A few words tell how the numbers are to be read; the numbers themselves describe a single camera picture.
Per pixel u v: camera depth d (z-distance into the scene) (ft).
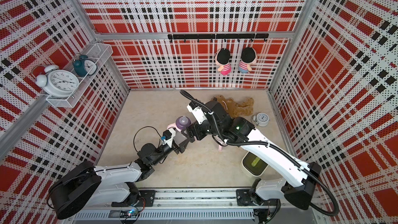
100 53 2.97
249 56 3.07
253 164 2.58
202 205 2.40
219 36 2.95
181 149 2.27
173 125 2.22
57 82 2.02
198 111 1.88
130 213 2.27
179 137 2.30
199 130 1.85
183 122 2.14
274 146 1.37
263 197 1.99
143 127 1.94
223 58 3.16
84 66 2.36
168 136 2.06
